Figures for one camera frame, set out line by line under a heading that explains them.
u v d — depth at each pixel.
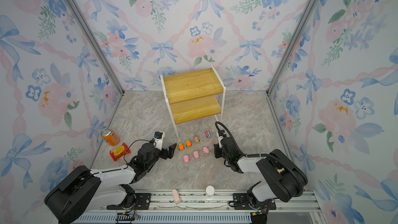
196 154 0.87
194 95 0.74
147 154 0.67
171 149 0.79
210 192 0.70
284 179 0.44
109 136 0.85
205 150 0.90
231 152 0.70
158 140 0.75
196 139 0.92
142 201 0.74
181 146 0.89
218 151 0.82
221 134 0.80
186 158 0.86
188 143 0.90
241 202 0.73
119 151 0.87
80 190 0.44
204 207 0.74
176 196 0.73
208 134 0.95
